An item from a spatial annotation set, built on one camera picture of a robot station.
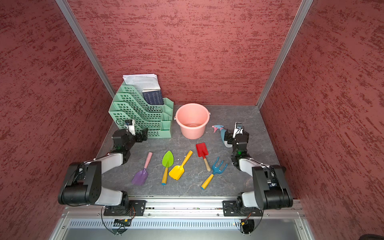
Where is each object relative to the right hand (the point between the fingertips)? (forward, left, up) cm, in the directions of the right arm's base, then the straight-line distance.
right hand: (234, 130), depth 91 cm
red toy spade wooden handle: (-8, +20, -11) cm, 25 cm away
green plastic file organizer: (+11, +64, +14) cm, 67 cm away
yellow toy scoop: (-21, +36, -10) cm, 43 cm away
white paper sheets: (+34, +60, +14) cm, 70 cm away
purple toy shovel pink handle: (-24, +57, -11) cm, 63 cm away
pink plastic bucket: (+16, +27, -6) cm, 32 cm away
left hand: (+2, +60, +1) cm, 60 cm away
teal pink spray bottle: (+4, +6, -9) cm, 11 cm away
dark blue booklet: (+30, +55, +3) cm, 63 cm away
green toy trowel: (-14, +43, -11) cm, 46 cm away
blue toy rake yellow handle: (-20, +13, -12) cm, 27 cm away
